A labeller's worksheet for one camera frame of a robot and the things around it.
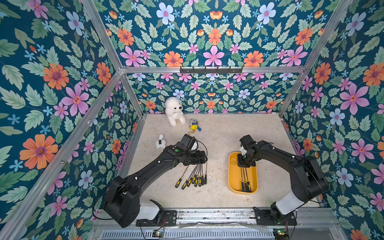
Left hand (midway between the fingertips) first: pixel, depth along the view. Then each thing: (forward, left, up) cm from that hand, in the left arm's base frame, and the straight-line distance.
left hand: (204, 159), depth 81 cm
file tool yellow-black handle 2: (-11, -22, -12) cm, 28 cm away
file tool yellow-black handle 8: (-6, +5, -12) cm, 15 cm away
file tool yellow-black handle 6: (-7, +11, -12) cm, 18 cm away
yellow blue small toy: (+32, +6, -9) cm, 34 cm away
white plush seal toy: (+39, +18, +4) cm, 43 cm away
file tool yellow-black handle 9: (-7, +3, -13) cm, 15 cm away
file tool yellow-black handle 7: (-4, +6, -13) cm, 15 cm away
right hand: (0, -21, -10) cm, 24 cm away
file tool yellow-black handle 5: (-5, +15, -12) cm, 20 cm away
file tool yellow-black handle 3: (-12, -24, -12) cm, 30 cm away
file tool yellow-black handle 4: (-11, -20, -10) cm, 25 cm away
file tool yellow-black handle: (-4, 0, -13) cm, 13 cm away
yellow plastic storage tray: (-7, -17, -10) cm, 21 cm away
